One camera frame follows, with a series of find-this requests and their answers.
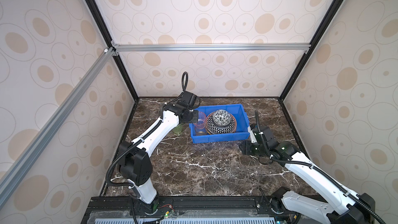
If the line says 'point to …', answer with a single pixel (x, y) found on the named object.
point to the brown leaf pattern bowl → (222, 118)
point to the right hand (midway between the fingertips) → (243, 146)
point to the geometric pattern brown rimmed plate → (212, 129)
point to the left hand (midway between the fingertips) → (198, 114)
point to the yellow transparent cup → (200, 131)
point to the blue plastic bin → (242, 130)
